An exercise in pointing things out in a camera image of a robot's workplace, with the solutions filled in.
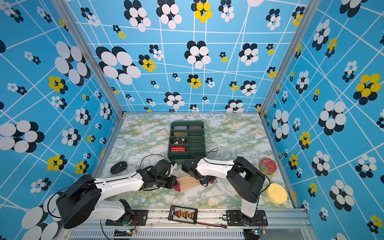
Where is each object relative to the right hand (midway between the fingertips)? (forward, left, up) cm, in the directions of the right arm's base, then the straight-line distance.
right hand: (212, 177), depth 86 cm
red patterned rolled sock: (+16, +21, +5) cm, 27 cm away
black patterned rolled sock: (+22, +21, +6) cm, 31 cm away
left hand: (-4, +19, 0) cm, 20 cm away
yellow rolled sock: (+27, +20, +7) cm, 34 cm away
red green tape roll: (+7, -34, +1) cm, 34 cm away
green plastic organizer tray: (+21, +16, +6) cm, 27 cm away
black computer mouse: (+5, +56, +3) cm, 56 cm away
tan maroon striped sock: (-3, +14, 0) cm, 15 cm away
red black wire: (-23, -2, -1) cm, 23 cm away
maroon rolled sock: (+34, +11, +5) cm, 36 cm away
